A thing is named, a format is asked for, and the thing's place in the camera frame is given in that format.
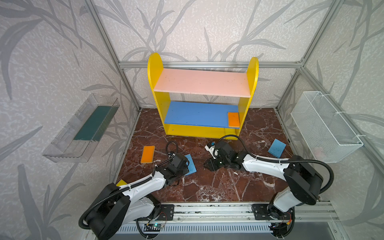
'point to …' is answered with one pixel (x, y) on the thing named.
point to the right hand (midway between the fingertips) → (206, 159)
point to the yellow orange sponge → (233, 120)
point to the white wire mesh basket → (328, 135)
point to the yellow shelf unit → (202, 102)
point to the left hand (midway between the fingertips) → (188, 163)
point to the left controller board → (152, 227)
